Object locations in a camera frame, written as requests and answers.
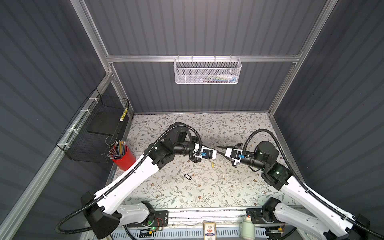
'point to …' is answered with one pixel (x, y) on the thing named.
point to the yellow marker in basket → (123, 114)
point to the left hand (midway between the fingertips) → (213, 145)
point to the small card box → (209, 230)
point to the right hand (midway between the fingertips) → (220, 147)
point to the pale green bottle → (247, 229)
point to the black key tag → (187, 176)
